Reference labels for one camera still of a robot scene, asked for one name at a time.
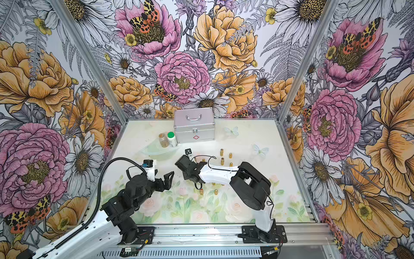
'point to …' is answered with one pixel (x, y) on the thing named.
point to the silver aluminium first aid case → (194, 124)
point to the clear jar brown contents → (164, 140)
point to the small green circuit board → (129, 249)
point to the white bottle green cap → (172, 141)
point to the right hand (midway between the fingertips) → (191, 172)
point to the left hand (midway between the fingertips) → (164, 175)
